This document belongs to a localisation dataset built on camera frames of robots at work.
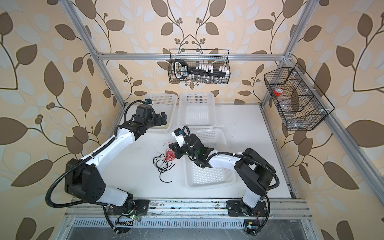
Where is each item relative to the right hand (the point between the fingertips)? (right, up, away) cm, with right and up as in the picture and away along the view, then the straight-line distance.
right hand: (169, 146), depth 81 cm
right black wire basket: (+67, +22, -8) cm, 71 cm away
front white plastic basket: (+26, -18, +4) cm, 32 cm away
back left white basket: (-11, +28, +38) cm, 49 cm away
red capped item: (+60, +30, 0) cm, 67 cm away
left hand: (-6, +18, +3) cm, 19 cm away
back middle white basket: (+15, +22, +37) cm, 45 cm away
